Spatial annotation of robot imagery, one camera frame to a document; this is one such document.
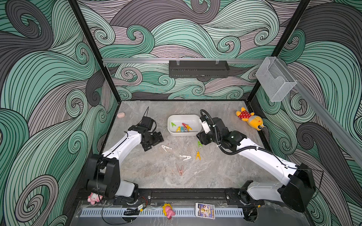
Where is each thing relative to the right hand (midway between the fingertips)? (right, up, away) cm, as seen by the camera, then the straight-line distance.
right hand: (199, 134), depth 80 cm
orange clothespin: (+1, -15, +8) cm, 17 cm away
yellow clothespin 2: (-5, +1, +22) cm, 22 cm away
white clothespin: (-6, -16, +8) cm, 19 cm away
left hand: (-24, -6, +6) cm, 26 cm away
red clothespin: (-8, +3, +24) cm, 25 cm away
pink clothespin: (-11, -23, +2) cm, 25 cm away
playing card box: (+1, -37, -11) cm, 38 cm away
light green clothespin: (-16, +3, +24) cm, 29 cm away
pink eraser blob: (-58, +10, +30) cm, 66 cm away
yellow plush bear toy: (+43, +5, +19) cm, 47 cm away
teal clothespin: (-9, -1, +21) cm, 23 cm away
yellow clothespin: (-12, 0, +21) cm, 24 cm away
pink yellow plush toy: (-17, -36, -13) cm, 42 cm away
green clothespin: (-1, -4, -7) cm, 8 cm away
